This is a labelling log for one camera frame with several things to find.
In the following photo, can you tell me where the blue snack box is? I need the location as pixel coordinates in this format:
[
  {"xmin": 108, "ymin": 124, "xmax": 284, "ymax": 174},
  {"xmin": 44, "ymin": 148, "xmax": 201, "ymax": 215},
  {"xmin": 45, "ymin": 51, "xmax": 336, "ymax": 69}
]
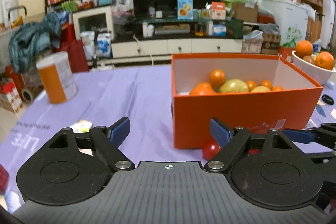
[{"xmin": 177, "ymin": 0, "xmax": 193, "ymax": 20}]

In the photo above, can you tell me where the orange and white canister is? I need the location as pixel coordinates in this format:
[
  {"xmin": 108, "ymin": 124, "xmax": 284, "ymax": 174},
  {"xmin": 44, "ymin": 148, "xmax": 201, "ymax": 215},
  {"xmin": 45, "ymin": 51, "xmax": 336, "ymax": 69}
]
[{"xmin": 36, "ymin": 52, "xmax": 78, "ymax": 104}]

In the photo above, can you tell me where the white plastic colander bowl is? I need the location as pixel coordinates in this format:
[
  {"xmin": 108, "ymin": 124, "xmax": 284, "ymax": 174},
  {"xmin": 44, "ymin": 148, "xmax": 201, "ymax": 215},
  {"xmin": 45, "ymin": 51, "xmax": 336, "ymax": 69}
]
[{"xmin": 291, "ymin": 50, "xmax": 336, "ymax": 86}]

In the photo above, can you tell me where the brown cardboard box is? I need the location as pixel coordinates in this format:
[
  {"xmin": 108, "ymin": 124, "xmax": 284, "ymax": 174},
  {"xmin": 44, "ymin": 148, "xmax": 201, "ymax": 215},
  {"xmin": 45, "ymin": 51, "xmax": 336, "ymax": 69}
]
[{"xmin": 232, "ymin": 2, "xmax": 259, "ymax": 22}]

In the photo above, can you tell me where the blue padded jacket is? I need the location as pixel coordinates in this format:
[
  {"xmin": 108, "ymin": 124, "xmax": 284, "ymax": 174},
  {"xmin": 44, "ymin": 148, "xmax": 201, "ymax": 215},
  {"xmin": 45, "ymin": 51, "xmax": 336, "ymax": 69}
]
[{"xmin": 8, "ymin": 12, "xmax": 62, "ymax": 73}]

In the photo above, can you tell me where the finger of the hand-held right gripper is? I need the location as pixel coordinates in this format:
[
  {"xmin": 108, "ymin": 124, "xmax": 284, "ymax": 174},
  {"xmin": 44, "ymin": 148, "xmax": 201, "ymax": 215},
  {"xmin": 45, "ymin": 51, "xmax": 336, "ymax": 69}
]
[
  {"xmin": 283, "ymin": 123, "xmax": 336, "ymax": 146},
  {"xmin": 304, "ymin": 152, "xmax": 336, "ymax": 164}
]

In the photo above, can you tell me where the blue and white mask box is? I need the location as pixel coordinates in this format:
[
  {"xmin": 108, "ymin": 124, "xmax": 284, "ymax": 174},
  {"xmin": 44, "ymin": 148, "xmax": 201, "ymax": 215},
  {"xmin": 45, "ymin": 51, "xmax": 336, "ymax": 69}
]
[{"xmin": 212, "ymin": 25, "xmax": 227, "ymax": 36}]

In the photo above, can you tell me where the white and blue sack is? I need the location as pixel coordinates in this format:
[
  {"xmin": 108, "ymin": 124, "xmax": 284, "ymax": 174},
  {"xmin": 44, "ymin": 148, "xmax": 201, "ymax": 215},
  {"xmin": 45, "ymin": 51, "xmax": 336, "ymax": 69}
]
[{"xmin": 97, "ymin": 33, "xmax": 112, "ymax": 58}]

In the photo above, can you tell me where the person's dark red clothing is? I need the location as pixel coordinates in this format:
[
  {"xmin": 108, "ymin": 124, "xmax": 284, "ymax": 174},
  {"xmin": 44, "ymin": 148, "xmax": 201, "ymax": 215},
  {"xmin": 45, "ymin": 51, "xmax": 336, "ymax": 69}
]
[{"xmin": 0, "ymin": 164, "xmax": 9, "ymax": 193}]

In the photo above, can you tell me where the red and white carton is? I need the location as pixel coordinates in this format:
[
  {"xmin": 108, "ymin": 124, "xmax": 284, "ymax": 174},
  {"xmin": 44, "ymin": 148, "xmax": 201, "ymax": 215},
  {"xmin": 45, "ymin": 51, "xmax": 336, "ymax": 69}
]
[{"xmin": 0, "ymin": 78, "xmax": 23, "ymax": 113}]

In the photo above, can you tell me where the brown tape roll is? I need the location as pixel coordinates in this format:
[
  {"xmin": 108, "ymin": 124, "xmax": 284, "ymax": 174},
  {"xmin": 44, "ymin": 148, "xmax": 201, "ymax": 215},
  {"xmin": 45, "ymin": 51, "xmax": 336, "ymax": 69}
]
[{"xmin": 21, "ymin": 88, "xmax": 34, "ymax": 102}]

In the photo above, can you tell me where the white chest freezer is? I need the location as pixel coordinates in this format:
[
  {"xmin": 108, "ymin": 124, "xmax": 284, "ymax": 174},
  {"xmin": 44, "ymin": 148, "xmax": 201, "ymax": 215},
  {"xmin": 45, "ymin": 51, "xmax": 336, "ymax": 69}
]
[{"xmin": 262, "ymin": 0, "xmax": 309, "ymax": 55}]

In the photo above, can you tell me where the black trolley handle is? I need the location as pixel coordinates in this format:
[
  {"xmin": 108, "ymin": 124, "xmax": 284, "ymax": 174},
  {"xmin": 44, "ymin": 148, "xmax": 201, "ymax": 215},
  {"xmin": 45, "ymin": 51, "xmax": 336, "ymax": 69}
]
[{"xmin": 7, "ymin": 5, "xmax": 27, "ymax": 29}]

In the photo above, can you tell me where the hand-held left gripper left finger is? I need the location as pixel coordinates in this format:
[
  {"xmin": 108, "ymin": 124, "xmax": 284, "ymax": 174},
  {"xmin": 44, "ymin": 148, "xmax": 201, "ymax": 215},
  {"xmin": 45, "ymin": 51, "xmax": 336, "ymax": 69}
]
[{"xmin": 47, "ymin": 116, "xmax": 135, "ymax": 170}]

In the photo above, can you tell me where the purple floral tablecloth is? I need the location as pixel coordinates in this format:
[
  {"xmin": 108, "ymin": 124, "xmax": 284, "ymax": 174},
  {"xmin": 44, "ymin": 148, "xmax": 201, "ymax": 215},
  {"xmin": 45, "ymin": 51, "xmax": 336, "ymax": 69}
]
[{"xmin": 0, "ymin": 64, "xmax": 336, "ymax": 201}]

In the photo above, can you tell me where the red shopping bag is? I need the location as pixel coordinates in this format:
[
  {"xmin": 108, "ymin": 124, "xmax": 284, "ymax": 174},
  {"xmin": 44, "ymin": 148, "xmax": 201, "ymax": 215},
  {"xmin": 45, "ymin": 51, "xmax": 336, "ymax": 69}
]
[{"xmin": 59, "ymin": 40, "xmax": 90, "ymax": 73}]

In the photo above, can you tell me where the white glass-door cabinet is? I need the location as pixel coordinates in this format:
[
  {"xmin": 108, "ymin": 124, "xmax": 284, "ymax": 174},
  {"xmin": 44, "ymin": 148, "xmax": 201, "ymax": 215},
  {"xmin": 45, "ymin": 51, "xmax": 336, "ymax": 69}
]
[{"xmin": 72, "ymin": 5, "xmax": 114, "ymax": 41}]

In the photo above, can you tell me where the large yellow-green guava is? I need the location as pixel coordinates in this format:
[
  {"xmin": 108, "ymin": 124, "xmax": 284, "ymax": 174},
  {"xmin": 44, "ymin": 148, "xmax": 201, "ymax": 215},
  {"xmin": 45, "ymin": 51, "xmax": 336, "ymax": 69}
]
[{"xmin": 219, "ymin": 79, "xmax": 250, "ymax": 94}]

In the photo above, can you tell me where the orange tangerine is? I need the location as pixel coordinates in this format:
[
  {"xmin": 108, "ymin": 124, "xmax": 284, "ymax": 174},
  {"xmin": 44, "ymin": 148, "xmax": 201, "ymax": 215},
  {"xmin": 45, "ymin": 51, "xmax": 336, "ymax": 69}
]
[
  {"xmin": 209, "ymin": 70, "xmax": 226, "ymax": 87},
  {"xmin": 189, "ymin": 82, "xmax": 217, "ymax": 95}
]

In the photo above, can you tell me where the white television cabinet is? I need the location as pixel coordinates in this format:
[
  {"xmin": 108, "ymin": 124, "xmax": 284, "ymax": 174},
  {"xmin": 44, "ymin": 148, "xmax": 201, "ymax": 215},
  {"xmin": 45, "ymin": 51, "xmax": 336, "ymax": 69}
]
[{"xmin": 112, "ymin": 38, "xmax": 243, "ymax": 59}]

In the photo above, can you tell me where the dark green bag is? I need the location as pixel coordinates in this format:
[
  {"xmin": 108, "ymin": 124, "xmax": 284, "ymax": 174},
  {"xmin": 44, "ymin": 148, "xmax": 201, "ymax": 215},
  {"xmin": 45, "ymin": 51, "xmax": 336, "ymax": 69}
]
[{"xmin": 227, "ymin": 18, "xmax": 244, "ymax": 39}]

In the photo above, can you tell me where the orange cardboard box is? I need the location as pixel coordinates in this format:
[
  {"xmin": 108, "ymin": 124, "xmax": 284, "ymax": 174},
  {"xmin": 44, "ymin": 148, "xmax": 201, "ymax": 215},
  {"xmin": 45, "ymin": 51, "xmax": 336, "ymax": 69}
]
[{"xmin": 171, "ymin": 53, "xmax": 324, "ymax": 149}]

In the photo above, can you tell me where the white plastic sack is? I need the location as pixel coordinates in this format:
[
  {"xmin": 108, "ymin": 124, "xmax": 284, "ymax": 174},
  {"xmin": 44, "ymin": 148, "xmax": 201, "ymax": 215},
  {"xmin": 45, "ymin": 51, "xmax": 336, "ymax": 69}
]
[{"xmin": 80, "ymin": 31, "xmax": 95, "ymax": 60}]

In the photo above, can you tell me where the orange and white box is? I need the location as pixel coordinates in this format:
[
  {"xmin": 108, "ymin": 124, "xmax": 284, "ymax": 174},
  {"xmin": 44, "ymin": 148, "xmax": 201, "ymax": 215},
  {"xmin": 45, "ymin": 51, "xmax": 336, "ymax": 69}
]
[{"xmin": 211, "ymin": 2, "xmax": 227, "ymax": 20}]

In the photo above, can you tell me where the small white green packet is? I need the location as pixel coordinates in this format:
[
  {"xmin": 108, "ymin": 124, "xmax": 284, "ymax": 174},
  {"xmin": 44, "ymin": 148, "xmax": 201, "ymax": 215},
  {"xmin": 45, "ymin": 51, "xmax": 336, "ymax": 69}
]
[{"xmin": 71, "ymin": 120, "xmax": 93, "ymax": 133}]

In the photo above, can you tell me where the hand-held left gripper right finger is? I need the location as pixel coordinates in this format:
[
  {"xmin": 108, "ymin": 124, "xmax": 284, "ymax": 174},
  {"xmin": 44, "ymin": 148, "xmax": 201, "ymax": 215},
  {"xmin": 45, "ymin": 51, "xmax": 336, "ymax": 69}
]
[{"xmin": 205, "ymin": 117, "xmax": 296, "ymax": 173}]

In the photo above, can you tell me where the large orange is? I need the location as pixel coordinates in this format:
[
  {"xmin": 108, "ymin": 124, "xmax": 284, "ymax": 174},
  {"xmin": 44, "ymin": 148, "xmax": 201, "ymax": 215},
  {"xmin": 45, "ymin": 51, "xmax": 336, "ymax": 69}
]
[
  {"xmin": 295, "ymin": 40, "xmax": 314, "ymax": 58},
  {"xmin": 315, "ymin": 51, "xmax": 335, "ymax": 70}
]

